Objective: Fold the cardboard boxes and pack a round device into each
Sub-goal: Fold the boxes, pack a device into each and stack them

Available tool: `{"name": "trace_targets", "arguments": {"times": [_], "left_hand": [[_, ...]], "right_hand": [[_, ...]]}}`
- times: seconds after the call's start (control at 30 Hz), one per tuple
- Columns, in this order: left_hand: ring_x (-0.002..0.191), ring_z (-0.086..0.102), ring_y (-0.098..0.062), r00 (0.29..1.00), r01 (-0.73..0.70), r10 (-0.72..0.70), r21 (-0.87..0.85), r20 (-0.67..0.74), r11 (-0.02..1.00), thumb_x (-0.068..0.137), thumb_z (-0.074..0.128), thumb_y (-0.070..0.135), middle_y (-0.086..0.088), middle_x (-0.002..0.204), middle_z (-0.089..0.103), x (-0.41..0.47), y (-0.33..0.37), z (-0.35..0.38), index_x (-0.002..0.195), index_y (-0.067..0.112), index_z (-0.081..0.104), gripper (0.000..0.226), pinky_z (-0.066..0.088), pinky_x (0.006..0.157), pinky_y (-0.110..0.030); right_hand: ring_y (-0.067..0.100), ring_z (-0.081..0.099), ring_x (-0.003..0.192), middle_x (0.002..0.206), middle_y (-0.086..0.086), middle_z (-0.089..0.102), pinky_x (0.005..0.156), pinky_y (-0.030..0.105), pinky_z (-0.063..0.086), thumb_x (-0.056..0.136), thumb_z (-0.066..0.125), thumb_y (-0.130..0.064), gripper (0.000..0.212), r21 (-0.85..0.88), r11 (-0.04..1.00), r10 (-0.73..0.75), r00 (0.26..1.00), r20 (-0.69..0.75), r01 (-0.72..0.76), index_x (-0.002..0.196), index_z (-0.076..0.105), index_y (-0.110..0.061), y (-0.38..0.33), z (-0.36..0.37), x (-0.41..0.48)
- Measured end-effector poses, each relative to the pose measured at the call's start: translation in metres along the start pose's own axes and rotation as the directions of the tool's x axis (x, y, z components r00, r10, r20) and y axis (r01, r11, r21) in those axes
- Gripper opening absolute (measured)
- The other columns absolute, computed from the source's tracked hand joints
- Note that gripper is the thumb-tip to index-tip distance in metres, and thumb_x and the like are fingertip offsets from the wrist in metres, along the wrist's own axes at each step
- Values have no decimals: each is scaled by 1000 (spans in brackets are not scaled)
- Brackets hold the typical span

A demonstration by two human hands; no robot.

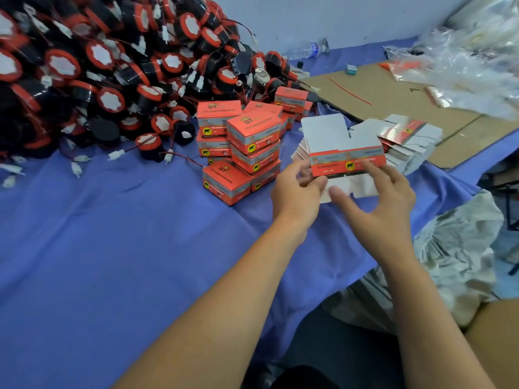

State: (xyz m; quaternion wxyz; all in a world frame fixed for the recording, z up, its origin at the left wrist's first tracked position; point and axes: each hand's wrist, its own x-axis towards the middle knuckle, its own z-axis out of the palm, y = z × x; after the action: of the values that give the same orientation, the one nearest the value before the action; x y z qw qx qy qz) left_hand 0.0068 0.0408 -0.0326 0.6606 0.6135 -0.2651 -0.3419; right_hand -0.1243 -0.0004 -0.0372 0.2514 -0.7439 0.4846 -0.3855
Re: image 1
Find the brown cardboard carton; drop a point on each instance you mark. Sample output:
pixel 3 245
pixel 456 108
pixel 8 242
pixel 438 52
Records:
pixel 496 352

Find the person's left hand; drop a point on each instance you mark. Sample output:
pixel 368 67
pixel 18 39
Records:
pixel 298 198

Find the blue table cloth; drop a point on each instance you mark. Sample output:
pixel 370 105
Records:
pixel 97 271

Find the brown cardboard sheet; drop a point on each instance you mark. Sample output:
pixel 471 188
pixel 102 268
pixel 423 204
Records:
pixel 381 97

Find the pile of black red buzzers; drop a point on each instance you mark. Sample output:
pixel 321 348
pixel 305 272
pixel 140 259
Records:
pixel 89 68

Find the clear plastic water bottle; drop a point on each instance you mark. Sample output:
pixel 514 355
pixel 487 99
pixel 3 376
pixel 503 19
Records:
pixel 308 49

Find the stack of box blanks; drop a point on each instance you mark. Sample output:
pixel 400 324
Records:
pixel 409 137

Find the pile of clear plastic bags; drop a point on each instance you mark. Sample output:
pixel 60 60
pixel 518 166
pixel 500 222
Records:
pixel 470 64

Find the person's left forearm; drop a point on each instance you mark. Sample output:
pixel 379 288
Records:
pixel 215 320

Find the small teal box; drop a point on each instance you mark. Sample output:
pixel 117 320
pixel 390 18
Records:
pixel 351 69

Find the person's right hand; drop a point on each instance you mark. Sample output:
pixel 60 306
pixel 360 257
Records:
pixel 381 218

